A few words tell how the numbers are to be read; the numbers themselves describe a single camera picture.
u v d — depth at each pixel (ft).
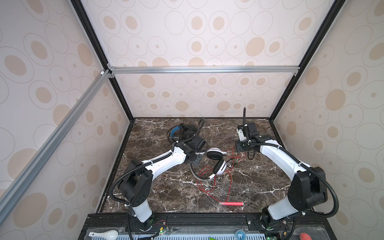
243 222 2.47
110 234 2.31
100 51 2.68
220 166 2.75
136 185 1.46
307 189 1.42
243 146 2.56
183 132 3.38
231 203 2.62
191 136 2.29
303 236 2.23
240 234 2.31
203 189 2.80
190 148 2.12
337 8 2.25
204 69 2.94
